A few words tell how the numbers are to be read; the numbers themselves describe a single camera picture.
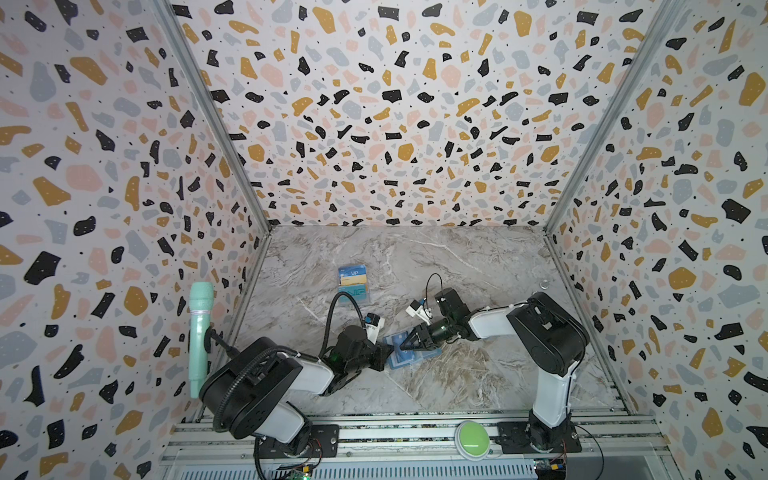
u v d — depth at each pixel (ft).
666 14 2.35
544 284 3.42
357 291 3.25
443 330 2.68
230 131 3.03
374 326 2.66
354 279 3.29
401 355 2.87
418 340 2.69
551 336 1.70
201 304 2.02
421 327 2.70
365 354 2.52
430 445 2.41
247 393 1.44
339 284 3.26
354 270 3.29
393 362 2.85
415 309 2.88
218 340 2.22
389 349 2.88
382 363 2.56
